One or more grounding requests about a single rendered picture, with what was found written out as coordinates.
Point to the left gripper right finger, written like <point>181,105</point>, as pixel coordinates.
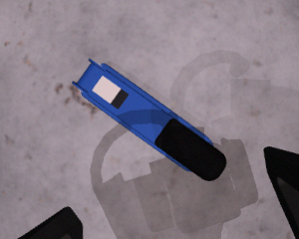
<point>283,170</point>

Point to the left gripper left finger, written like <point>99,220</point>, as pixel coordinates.
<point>65,224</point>

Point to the blue stapler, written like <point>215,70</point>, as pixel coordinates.
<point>151,121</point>

